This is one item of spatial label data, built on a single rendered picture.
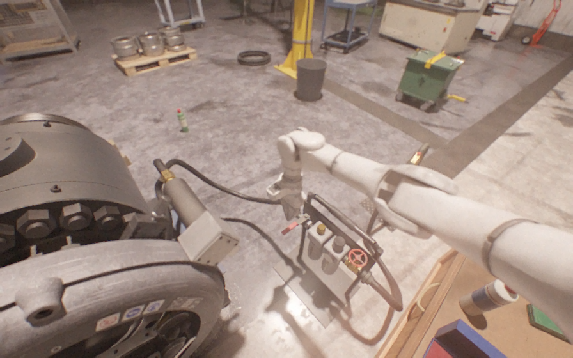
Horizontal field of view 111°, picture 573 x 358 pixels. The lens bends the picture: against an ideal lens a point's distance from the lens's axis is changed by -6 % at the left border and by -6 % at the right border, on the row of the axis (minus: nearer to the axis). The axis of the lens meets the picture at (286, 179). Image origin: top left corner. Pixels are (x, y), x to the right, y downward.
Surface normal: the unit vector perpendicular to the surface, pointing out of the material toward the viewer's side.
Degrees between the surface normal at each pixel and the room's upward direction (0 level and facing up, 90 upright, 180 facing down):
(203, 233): 23
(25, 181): 16
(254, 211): 0
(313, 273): 0
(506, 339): 0
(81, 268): 31
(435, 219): 63
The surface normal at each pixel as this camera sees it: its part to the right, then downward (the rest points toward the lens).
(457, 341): -0.74, 0.39
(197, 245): -0.26, -0.46
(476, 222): -0.76, -0.53
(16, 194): 0.21, -0.79
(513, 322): 0.03, -0.69
